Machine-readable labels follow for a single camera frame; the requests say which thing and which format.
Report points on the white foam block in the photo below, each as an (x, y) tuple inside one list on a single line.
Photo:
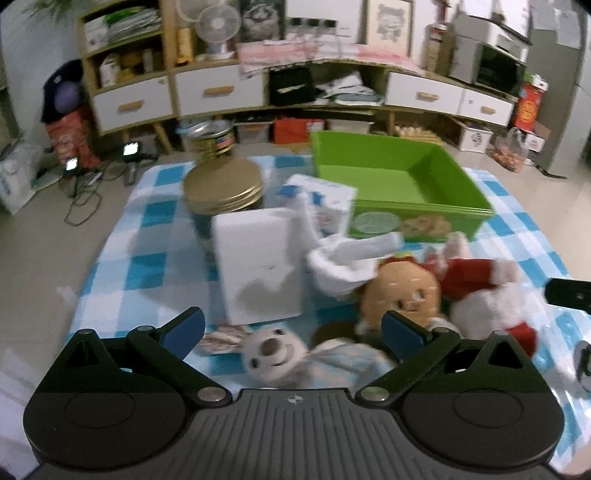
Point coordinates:
[(260, 261)]

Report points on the green plastic bin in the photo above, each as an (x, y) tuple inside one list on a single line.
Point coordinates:
[(415, 188)]

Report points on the grey refrigerator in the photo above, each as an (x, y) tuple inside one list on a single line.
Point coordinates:
[(560, 54)]

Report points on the white cloth plush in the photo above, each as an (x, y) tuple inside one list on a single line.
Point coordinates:
[(339, 265)]

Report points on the black microwave oven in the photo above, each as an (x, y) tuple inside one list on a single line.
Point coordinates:
[(481, 65)]

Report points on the white bunny plush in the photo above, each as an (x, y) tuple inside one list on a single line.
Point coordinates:
[(278, 358)]

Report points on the open tin can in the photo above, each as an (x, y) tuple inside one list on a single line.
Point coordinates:
[(207, 139)]

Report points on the white desk fan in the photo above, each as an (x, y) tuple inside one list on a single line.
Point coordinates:
[(217, 25)]

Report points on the dark t-shirt hanging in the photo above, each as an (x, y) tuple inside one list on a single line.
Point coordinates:
[(63, 92)]

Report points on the blue white milk carton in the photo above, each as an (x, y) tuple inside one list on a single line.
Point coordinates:
[(333, 202)]

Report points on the pink table runner cloth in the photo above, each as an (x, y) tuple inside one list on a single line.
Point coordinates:
[(255, 56)]

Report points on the white cardboard box with pattern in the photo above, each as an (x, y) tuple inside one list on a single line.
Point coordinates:
[(469, 136)]

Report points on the folded clothes in cabinet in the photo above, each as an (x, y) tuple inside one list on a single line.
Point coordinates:
[(348, 91)]

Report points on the santa claus plush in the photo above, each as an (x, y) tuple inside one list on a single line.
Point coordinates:
[(482, 295)]

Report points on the cartoon girl framed picture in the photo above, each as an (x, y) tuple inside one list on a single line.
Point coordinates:
[(390, 25)]

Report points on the wooden shelf unit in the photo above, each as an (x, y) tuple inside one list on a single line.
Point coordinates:
[(127, 50)]

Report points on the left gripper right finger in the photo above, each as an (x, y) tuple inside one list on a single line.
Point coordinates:
[(419, 352)]

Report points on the plastic bag of oranges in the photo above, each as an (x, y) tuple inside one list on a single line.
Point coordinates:
[(510, 151)]

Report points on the wooden tv cabinet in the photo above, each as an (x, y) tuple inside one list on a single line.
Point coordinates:
[(263, 79)]

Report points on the red storage box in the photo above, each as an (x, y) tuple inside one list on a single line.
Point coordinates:
[(295, 130)]

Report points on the red gift box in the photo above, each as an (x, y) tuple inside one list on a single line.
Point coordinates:
[(529, 102)]

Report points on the egg carton tray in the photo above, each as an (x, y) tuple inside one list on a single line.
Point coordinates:
[(418, 133)]

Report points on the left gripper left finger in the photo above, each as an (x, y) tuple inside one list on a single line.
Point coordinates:
[(160, 352)]

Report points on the round brown face doll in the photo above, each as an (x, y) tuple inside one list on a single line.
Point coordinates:
[(404, 286)]

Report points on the black box in cabinet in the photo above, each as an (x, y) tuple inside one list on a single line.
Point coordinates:
[(291, 86)]

